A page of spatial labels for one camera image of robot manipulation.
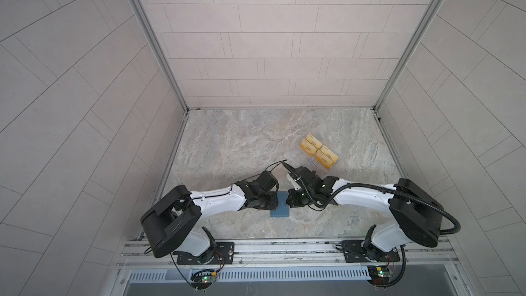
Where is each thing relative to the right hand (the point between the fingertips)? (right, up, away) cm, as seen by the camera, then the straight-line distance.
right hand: (284, 206), depth 81 cm
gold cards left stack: (+12, +23, +11) cm, 29 cm away
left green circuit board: (-27, -18, -15) cm, 36 cm away
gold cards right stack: (+18, +19, +6) cm, 27 cm away
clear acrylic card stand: (+14, +16, +13) cm, 25 cm away
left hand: (-1, 0, +3) cm, 3 cm away
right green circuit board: (+31, -18, -13) cm, 38 cm away
